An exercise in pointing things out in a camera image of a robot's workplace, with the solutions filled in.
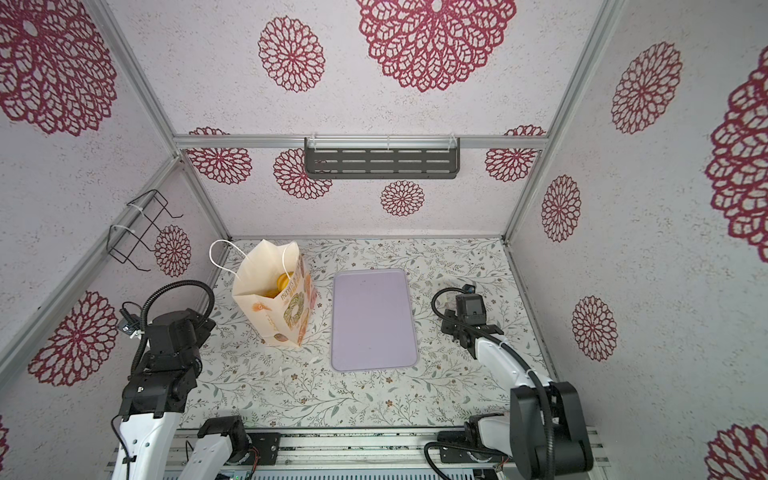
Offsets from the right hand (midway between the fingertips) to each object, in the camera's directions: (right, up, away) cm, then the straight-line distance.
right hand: (454, 314), depth 90 cm
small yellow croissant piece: (-51, +10, -5) cm, 52 cm away
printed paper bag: (-55, +7, -1) cm, 55 cm away
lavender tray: (-25, -4, +5) cm, 26 cm away
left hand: (-68, -1, -20) cm, 71 cm away
